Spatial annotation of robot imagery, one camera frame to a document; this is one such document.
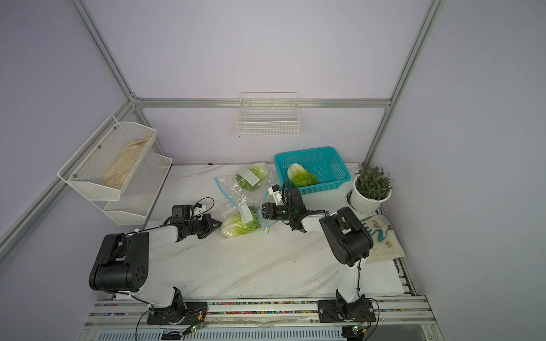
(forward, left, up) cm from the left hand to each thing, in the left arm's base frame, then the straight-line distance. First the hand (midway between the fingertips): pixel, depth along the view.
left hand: (222, 226), depth 93 cm
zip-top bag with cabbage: (+19, -10, +5) cm, 22 cm away
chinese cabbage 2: (+24, -36, +6) cm, 44 cm away
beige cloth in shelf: (+6, +33, +28) cm, 43 cm away
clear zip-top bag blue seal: (+10, -3, -2) cm, 11 cm away
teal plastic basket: (+41, -50, 0) cm, 64 cm away
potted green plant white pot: (+12, -65, +13) cm, 68 cm away
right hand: (+3, -17, +5) cm, 18 cm away
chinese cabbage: (-2, -12, +7) cm, 14 cm away
